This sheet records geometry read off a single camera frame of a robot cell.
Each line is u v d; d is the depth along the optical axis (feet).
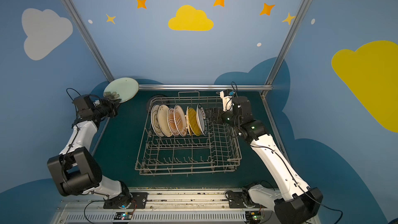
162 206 2.40
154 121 2.89
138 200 2.42
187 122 2.70
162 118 2.94
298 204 1.24
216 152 2.74
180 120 3.05
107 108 2.42
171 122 2.89
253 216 2.33
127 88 2.96
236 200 2.44
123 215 2.31
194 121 3.11
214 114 2.09
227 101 2.10
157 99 3.26
